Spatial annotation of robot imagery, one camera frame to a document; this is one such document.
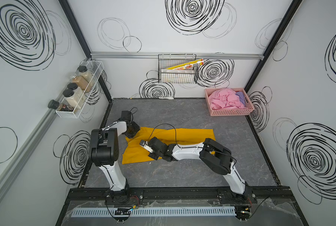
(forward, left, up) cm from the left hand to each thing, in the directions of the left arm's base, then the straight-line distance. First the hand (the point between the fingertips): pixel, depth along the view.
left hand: (137, 130), depth 100 cm
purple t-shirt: (+33, -81, +8) cm, 88 cm away
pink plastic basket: (+18, -83, +7) cm, 86 cm away
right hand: (-13, -11, +1) cm, 17 cm away
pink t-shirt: (+26, -66, +10) cm, 71 cm away
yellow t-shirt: (-16, -1, 0) cm, 16 cm away
